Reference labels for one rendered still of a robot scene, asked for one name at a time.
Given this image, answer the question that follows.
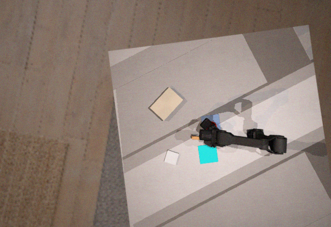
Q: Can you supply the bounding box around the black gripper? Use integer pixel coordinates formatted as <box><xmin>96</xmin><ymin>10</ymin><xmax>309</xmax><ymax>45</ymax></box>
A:
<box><xmin>200</xmin><ymin>118</ymin><xmax>219</xmax><ymax>130</ymax></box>

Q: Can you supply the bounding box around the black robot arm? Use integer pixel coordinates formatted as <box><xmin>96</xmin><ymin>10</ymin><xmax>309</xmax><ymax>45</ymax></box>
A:
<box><xmin>199</xmin><ymin>128</ymin><xmax>287</xmax><ymax>155</ymax></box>

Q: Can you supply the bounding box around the tan wooden bar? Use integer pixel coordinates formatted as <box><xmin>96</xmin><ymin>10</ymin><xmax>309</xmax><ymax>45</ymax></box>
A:
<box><xmin>191</xmin><ymin>135</ymin><xmax>200</xmax><ymax>140</ymax></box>

